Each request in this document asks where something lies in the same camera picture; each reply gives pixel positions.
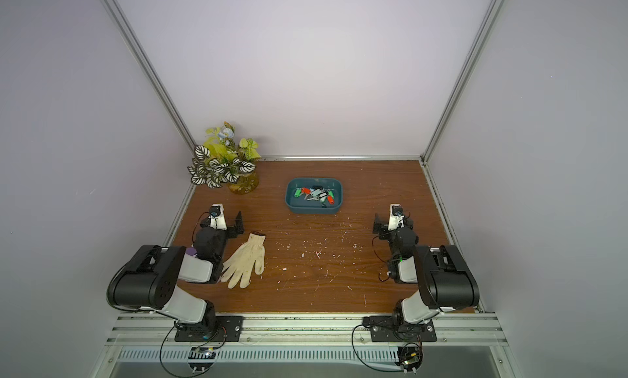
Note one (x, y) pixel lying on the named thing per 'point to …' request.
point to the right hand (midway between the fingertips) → (392, 210)
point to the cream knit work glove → (241, 263)
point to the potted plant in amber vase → (223, 160)
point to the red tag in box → (330, 200)
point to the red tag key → (306, 190)
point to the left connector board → (201, 359)
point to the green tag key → (297, 193)
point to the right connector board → (410, 357)
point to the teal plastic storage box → (302, 206)
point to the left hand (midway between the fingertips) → (229, 211)
